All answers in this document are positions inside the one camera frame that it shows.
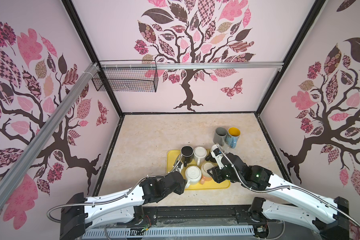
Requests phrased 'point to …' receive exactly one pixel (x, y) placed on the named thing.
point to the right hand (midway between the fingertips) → (209, 169)
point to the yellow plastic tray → (211, 184)
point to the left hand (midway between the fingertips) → (182, 183)
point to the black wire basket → (126, 75)
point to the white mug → (199, 154)
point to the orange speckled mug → (205, 176)
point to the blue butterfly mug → (233, 135)
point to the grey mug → (220, 135)
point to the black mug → (187, 154)
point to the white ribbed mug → (193, 174)
